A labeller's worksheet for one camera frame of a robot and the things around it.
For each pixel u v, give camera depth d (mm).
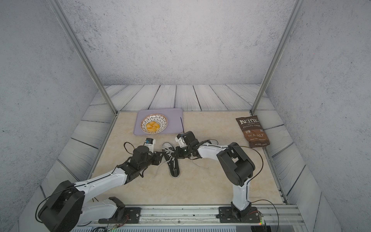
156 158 757
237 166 495
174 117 1181
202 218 728
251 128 1076
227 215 725
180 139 865
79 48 845
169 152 934
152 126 1072
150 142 769
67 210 408
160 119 1147
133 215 730
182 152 818
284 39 809
